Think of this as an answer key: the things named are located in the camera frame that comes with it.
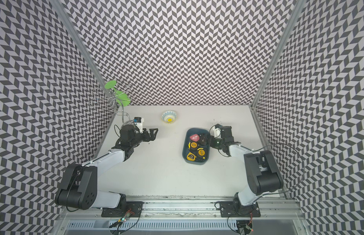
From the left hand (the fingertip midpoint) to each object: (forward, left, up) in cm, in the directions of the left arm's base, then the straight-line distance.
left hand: (152, 130), depth 90 cm
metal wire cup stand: (+38, +41, -11) cm, 57 cm away
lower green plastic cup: (+18, +20, +10) cm, 29 cm away
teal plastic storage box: (+3, -22, -7) cm, 23 cm away
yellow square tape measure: (-13, -24, -10) cm, 29 cm away
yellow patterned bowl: (+21, -7, -11) cm, 25 cm away
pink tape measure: (+1, -27, -10) cm, 29 cm away
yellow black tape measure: (-6, -25, -9) cm, 28 cm away
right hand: (-5, -33, -7) cm, 34 cm away
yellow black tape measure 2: (-11, -31, -8) cm, 34 cm away
